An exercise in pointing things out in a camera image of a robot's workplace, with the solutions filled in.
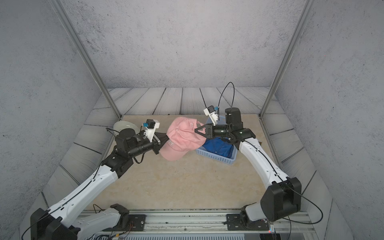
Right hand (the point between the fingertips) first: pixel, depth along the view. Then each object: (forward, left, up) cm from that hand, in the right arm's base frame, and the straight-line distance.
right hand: (196, 131), depth 71 cm
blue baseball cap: (+11, -13, -28) cm, 32 cm away
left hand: (-3, +12, 0) cm, 12 cm away
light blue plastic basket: (-1, -19, -27) cm, 33 cm away
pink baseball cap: (-4, +6, 0) cm, 8 cm away
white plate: (+16, +48, -14) cm, 53 cm away
